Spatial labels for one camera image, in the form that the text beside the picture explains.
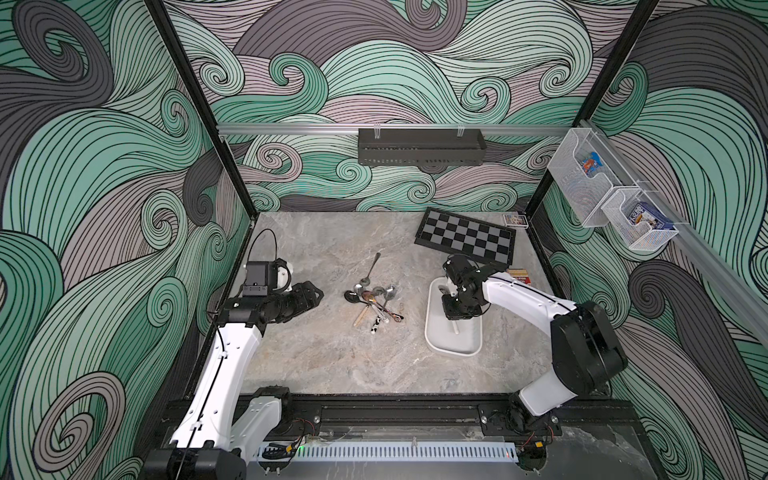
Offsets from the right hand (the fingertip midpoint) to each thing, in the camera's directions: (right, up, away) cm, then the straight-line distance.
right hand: (455, 315), depth 88 cm
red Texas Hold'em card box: (+26, +11, +12) cm, 30 cm away
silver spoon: (-20, +5, +8) cm, 22 cm away
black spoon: (-31, +4, +6) cm, 32 cm away
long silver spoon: (-27, +9, +12) cm, 31 cm away
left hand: (-40, +8, -12) cm, 43 cm away
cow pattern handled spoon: (-23, -2, +2) cm, 23 cm away
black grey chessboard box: (+6, +25, +22) cm, 34 cm away
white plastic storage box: (0, -6, -3) cm, 7 cm away
